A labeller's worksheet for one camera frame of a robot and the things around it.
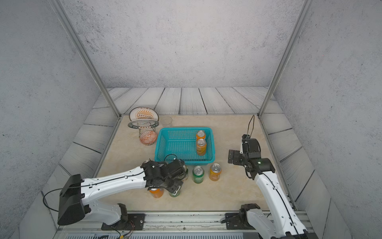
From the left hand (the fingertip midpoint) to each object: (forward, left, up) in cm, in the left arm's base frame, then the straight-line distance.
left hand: (178, 187), depth 75 cm
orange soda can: (+7, -19, +1) cm, 21 cm away
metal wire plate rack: (+44, +26, -2) cm, 51 cm away
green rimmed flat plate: (+39, +33, +5) cm, 51 cm away
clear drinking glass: (+50, +12, -5) cm, 52 cm away
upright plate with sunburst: (+48, +26, +6) cm, 54 cm away
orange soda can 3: (+24, -13, 0) cm, 27 cm away
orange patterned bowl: (+37, +23, -8) cm, 44 cm away
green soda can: (+7, -10, +1) cm, 13 cm away
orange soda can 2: (+32, -12, +1) cm, 35 cm away
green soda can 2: (-2, +3, -7) cm, 8 cm away
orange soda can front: (-1, +11, -4) cm, 12 cm away
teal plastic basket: (+34, +1, -10) cm, 35 cm away
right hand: (+13, -32, +8) cm, 36 cm away
